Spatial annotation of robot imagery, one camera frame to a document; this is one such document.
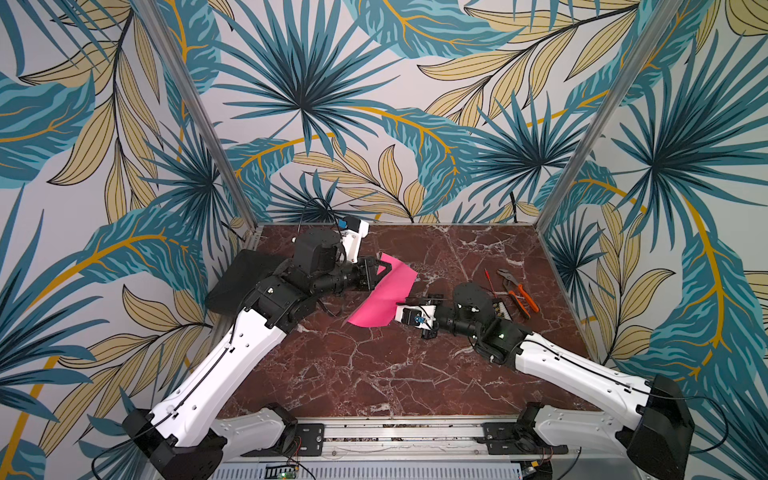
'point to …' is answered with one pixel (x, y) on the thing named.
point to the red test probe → (487, 275)
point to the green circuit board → (281, 472)
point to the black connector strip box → (500, 310)
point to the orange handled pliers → (511, 285)
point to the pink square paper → (380, 309)
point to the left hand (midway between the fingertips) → (390, 274)
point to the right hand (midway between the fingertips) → (401, 299)
